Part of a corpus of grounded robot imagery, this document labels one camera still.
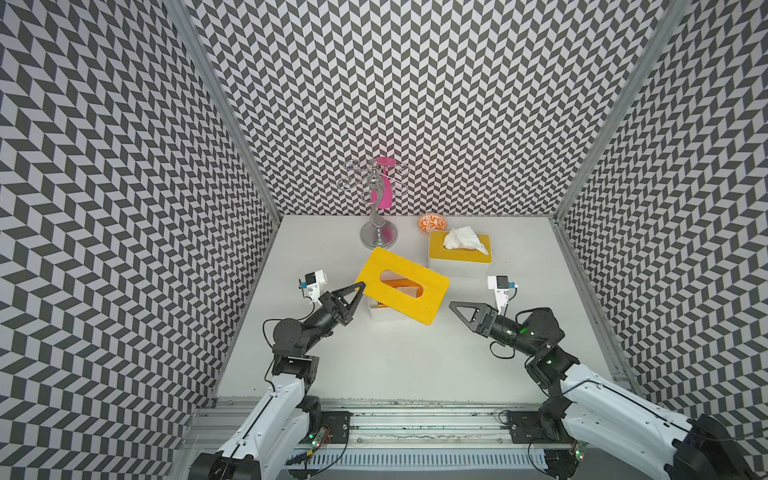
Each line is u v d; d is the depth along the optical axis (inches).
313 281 26.7
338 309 25.7
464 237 36.3
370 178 36.7
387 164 40.5
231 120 36.2
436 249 39.7
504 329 24.5
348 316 25.8
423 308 26.7
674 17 26.6
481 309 24.4
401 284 28.0
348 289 26.3
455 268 38.1
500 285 26.3
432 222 45.4
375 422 30.2
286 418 21.0
